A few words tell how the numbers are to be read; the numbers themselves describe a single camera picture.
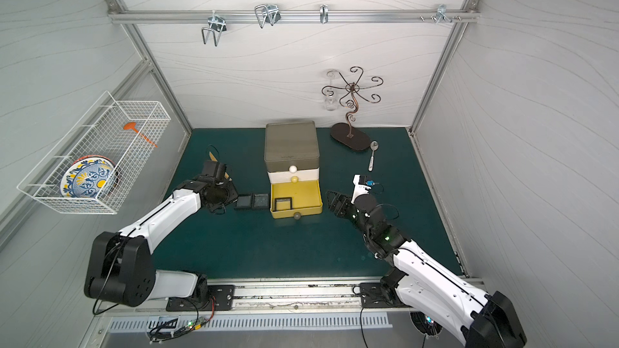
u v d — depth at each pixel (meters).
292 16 0.78
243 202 0.94
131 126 0.78
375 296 0.74
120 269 0.41
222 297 0.74
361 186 0.70
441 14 0.77
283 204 0.93
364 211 0.58
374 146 1.14
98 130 0.70
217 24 0.78
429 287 0.48
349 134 1.15
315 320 0.70
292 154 0.84
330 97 1.04
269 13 0.76
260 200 0.96
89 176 0.62
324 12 0.72
